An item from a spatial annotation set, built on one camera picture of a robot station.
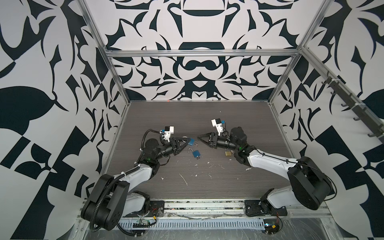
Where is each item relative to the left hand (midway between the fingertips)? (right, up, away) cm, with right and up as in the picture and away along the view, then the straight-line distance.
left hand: (191, 138), depth 73 cm
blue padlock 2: (+3, -12, +20) cm, 24 cm away
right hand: (+4, -1, -1) cm, 4 cm away
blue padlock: (+1, -1, +1) cm, 2 cm away
